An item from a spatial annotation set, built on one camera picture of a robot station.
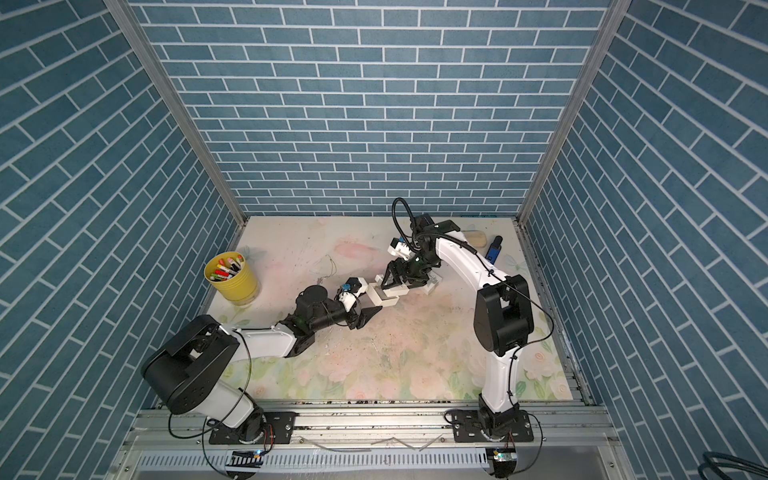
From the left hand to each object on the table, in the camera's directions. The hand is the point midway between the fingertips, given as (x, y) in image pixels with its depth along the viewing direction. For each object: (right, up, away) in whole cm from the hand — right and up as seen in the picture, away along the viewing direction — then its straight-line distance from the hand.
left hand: (380, 301), depth 84 cm
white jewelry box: (+1, +2, -3) cm, 4 cm away
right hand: (+5, +4, +1) cm, 6 cm away
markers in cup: (-48, +9, +7) cm, 49 cm away
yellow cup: (-42, +3, +5) cm, 43 cm away
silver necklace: (-24, +6, +21) cm, 33 cm away
